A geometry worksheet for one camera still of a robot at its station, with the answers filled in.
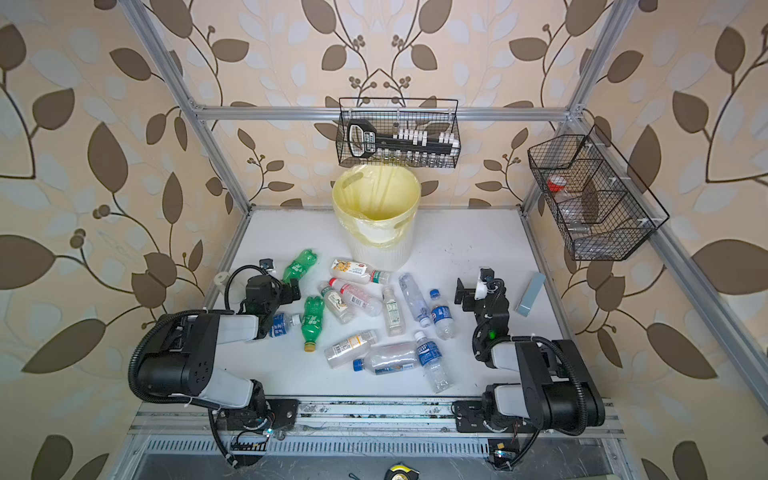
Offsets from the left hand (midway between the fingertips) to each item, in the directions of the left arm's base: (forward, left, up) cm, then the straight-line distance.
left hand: (283, 278), depth 95 cm
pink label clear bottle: (-5, -26, 0) cm, 27 cm away
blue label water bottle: (-12, -50, 0) cm, 52 cm away
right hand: (-2, -61, +4) cm, 61 cm away
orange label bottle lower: (-22, -25, 0) cm, 33 cm away
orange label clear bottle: (+2, -24, +2) cm, 24 cm away
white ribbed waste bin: (+11, -35, -3) cm, 37 cm away
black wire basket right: (+5, -87, +29) cm, 92 cm away
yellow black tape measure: (-47, -39, -2) cm, 61 cm away
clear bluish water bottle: (-5, -43, -2) cm, 43 cm away
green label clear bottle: (-11, -36, +1) cm, 38 cm away
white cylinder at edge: (-3, +16, +5) cm, 17 cm away
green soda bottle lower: (-15, -12, 0) cm, 20 cm away
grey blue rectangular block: (-2, -79, -2) cm, 79 cm away
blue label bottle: (-15, -4, 0) cm, 16 cm away
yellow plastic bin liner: (+27, -28, +7) cm, 40 cm away
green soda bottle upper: (+5, -4, 0) cm, 6 cm away
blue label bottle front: (-24, -47, 0) cm, 52 cm away
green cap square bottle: (-9, -20, +1) cm, 22 cm away
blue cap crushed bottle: (-23, -35, -4) cm, 42 cm away
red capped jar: (+15, -80, +29) cm, 86 cm away
